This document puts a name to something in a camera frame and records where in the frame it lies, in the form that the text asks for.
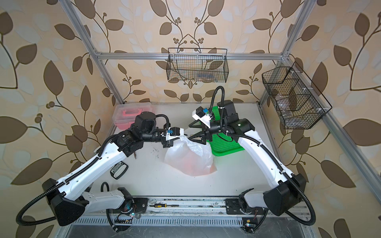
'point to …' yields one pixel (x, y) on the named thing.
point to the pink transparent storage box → (124, 114)
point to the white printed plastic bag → (194, 158)
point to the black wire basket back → (204, 65)
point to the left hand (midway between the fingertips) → (182, 130)
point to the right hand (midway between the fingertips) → (190, 131)
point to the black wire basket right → (299, 107)
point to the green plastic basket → (220, 146)
